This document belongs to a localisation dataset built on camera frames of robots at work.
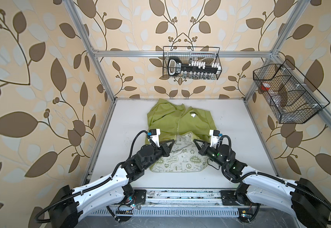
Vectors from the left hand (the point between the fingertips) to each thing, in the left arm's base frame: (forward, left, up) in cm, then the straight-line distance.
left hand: (176, 141), depth 71 cm
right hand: (+3, -10, -5) cm, 11 cm away
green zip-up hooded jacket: (+21, -5, -18) cm, 28 cm away
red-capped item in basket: (+31, -51, +11) cm, 60 cm away
